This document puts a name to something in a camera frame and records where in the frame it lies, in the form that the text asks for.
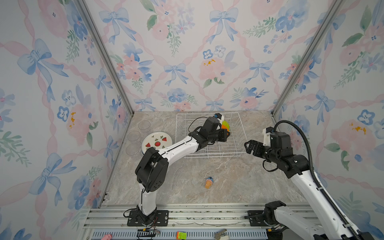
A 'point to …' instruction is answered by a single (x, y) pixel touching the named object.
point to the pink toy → (107, 237)
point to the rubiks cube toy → (181, 235)
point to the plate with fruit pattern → (157, 140)
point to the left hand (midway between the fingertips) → (231, 132)
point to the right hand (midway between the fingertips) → (251, 145)
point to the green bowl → (225, 123)
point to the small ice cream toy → (208, 182)
